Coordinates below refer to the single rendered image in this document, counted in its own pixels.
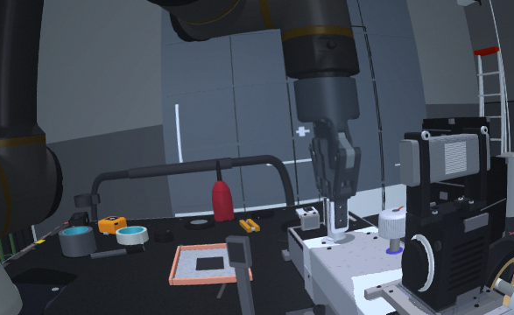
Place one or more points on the grey carriage plate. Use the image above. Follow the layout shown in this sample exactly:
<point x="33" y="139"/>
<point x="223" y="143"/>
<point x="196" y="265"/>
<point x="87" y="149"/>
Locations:
<point x="392" y="294"/>

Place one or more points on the orange clip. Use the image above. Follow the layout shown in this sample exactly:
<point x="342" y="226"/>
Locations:
<point x="249" y="226"/>

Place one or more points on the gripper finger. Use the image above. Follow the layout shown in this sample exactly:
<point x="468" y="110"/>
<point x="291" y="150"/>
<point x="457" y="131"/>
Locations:
<point x="349" y="159"/>
<point x="320" y="168"/>

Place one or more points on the black wheel with gold spokes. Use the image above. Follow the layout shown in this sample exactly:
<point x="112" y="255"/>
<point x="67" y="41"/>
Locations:
<point x="508" y="258"/>

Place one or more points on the black round cap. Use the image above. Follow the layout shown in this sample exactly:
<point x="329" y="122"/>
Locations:
<point x="164" y="236"/>

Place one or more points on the white ladder with red top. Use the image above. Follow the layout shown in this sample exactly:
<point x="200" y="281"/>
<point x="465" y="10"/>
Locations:
<point x="490" y="87"/>

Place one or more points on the green frame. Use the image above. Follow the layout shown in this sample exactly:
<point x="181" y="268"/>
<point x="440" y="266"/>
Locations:
<point x="11" y="247"/>

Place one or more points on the black square plate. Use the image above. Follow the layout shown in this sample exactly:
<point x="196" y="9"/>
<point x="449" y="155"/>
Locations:
<point x="209" y="263"/>

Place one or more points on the black marker pen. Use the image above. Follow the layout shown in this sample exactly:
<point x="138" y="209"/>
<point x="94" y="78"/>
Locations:
<point x="116" y="252"/>

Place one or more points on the red hanging bulb blower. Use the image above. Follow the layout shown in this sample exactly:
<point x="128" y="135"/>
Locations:
<point x="223" y="201"/>

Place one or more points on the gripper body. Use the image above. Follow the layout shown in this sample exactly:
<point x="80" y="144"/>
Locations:
<point x="326" y="98"/>

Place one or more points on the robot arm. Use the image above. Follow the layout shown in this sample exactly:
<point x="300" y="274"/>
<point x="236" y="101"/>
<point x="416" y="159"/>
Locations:
<point x="16" y="175"/>

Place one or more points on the orange tray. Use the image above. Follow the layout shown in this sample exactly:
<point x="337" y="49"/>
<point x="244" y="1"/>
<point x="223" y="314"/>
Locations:
<point x="182" y="267"/>

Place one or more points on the small grey cube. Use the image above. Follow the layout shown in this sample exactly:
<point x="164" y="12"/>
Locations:
<point x="307" y="220"/>

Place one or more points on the grey paddle lever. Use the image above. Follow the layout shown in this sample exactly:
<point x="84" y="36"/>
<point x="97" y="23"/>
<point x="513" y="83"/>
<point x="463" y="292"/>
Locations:
<point x="239" y="254"/>

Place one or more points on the orange tape measure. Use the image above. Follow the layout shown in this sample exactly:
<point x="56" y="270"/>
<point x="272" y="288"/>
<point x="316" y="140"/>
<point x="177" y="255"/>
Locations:
<point x="112" y="225"/>

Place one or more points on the white knurled knob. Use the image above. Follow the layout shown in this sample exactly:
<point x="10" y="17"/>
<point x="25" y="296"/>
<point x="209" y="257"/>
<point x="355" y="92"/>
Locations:
<point x="392" y="225"/>

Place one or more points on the black dial with white arc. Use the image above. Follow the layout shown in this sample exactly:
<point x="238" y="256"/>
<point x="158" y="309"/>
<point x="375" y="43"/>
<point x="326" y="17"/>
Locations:
<point x="416" y="264"/>

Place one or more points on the black camera body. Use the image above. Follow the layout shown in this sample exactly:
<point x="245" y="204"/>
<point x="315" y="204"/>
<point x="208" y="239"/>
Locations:
<point x="462" y="245"/>

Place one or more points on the grey tape roll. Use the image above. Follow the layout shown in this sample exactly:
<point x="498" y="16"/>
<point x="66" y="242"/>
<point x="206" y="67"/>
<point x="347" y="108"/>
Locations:
<point x="78" y="242"/>

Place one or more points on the grey ribbed panel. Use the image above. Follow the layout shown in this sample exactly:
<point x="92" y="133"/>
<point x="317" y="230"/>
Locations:
<point x="436" y="159"/>

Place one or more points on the white tape roll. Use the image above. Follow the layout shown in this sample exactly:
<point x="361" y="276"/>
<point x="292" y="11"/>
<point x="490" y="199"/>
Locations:
<point x="132" y="236"/>

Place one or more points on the grey panelled door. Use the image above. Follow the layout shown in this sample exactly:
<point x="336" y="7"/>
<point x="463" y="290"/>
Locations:
<point x="221" y="114"/>

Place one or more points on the small black box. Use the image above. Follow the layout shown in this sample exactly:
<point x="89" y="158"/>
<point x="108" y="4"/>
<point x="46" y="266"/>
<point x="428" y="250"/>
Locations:
<point x="79" y="219"/>

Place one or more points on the white slider body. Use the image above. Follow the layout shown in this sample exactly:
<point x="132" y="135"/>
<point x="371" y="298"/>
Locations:
<point x="348" y="267"/>

